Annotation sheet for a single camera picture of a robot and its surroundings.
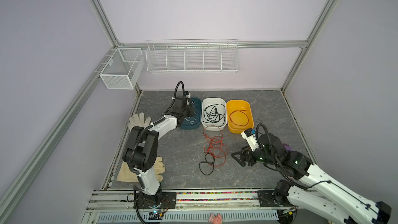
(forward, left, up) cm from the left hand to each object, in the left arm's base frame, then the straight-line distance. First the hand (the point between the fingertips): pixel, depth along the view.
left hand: (192, 107), depth 95 cm
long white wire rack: (+28, -2, +18) cm, 34 cm away
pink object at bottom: (-56, -9, -8) cm, 58 cm away
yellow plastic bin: (0, -32, -12) cm, 34 cm away
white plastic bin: (-11, -13, -6) cm, 17 cm away
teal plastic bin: (-6, 0, -9) cm, 11 cm away
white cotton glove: (+1, +39, -12) cm, 41 cm away
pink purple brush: (-25, -56, -12) cm, 62 cm away
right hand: (-33, -21, +6) cm, 39 cm away
